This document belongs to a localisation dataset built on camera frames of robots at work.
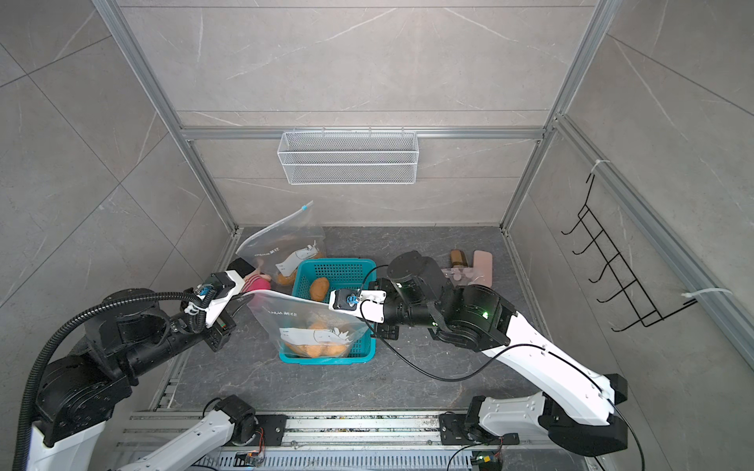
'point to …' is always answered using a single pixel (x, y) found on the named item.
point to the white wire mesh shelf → (349, 158)
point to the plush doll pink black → (253, 279)
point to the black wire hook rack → (612, 259)
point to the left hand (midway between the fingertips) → (247, 288)
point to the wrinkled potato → (319, 288)
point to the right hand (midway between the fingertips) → (358, 301)
